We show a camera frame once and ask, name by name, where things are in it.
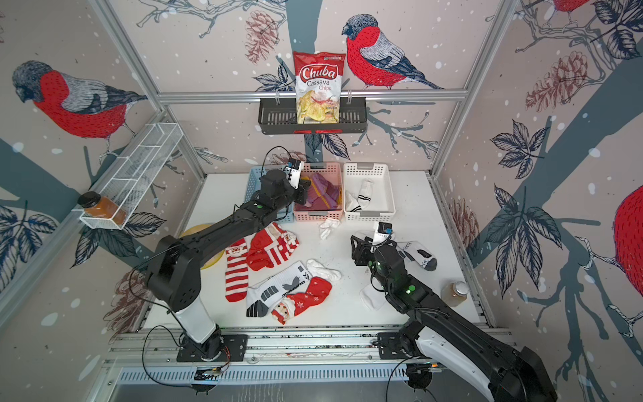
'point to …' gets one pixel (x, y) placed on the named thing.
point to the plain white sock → (372, 298)
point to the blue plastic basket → (255, 172)
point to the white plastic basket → (382, 207)
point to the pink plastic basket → (332, 172)
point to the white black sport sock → (263, 293)
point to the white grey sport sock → (414, 251)
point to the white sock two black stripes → (365, 193)
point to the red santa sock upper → (270, 247)
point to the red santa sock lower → (294, 305)
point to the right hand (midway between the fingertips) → (357, 236)
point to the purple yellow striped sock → (331, 193)
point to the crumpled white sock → (327, 225)
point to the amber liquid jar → (455, 293)
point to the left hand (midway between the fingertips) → (314, 176)
